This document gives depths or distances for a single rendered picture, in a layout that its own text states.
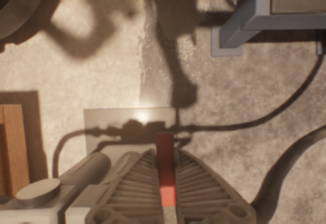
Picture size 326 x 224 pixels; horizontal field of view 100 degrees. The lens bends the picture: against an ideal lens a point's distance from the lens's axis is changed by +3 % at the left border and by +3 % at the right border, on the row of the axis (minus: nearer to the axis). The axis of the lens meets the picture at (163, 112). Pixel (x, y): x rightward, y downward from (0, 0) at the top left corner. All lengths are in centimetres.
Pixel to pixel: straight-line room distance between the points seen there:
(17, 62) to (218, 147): 98
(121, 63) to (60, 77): 28
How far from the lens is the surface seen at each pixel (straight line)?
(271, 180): 36
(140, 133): 64
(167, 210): 20
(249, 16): 54
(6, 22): 79
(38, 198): 27
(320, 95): 98
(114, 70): 67
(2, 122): 76
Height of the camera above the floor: 63
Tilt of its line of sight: 86 degrees down
